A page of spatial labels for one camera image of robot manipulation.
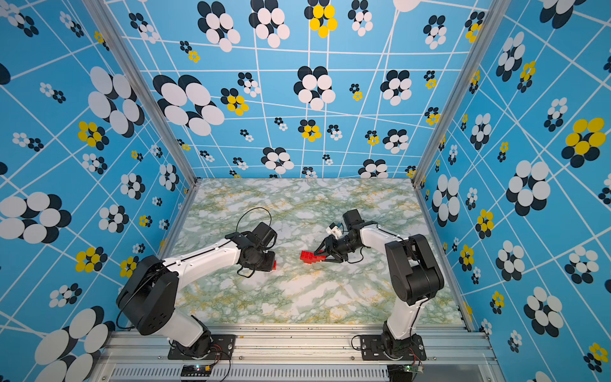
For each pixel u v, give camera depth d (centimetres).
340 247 81
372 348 72
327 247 81
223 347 73
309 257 89
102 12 69
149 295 44
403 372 69
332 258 83
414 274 49
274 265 87
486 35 72
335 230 89
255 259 72
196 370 72
